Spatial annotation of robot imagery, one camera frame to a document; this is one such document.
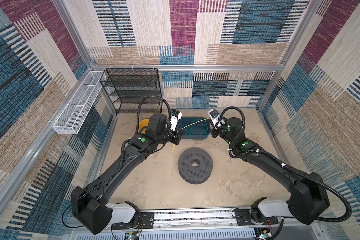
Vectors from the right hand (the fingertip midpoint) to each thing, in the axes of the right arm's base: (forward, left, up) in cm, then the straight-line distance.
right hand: (212, 119), depth 80 cm
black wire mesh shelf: (+38, +54, -5) cm, 66 cm away
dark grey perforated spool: (-14, +9, -26) cm, 31 cm away
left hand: (-8, +15, +3) cm, 18 cm away
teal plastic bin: (+26, +14, -30) cm, 42 cm away
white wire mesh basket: (+13, +82, -6) cm, 83 cm away
